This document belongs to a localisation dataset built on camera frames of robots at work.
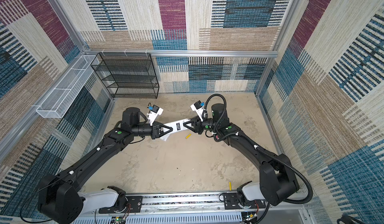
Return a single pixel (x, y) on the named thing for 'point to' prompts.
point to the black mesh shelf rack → (128, 75)
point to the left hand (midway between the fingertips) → (171, 128)
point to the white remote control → (177, 126)
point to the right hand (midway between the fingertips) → (185, 125)
